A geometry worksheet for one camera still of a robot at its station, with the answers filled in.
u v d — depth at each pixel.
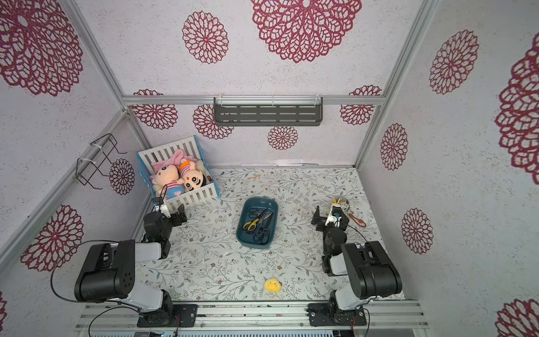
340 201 0.97
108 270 0.48
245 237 0.93
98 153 0.78
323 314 0.74
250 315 0.75
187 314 0.73
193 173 1.01
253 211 1.02
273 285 0.78
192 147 1.11
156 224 0.70
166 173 0.97
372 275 0.44
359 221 0.99
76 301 0.44
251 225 0.95
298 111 0.94
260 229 0.93
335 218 0.74
